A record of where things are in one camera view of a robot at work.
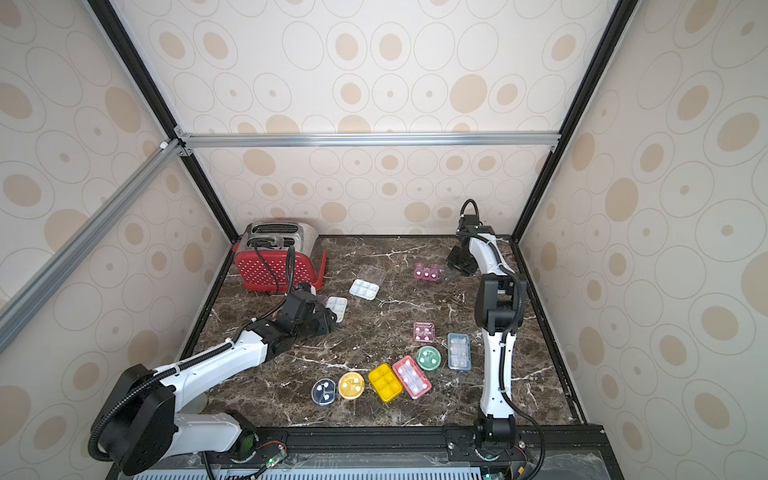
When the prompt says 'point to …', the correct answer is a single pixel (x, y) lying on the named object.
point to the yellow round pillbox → (351, 385)
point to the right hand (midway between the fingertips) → (469, 267)
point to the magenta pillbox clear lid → (424, 331)
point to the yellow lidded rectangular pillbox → (385, 383)
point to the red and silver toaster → (277, 256)
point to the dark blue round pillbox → (324, 392)
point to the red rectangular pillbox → (413, 379)
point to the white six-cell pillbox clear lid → (337, 304)
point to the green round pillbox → (428, 358)
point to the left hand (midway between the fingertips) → (339, 317)
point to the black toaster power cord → (259, 254)
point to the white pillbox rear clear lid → (371, 274)
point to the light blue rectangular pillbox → (459, 352)
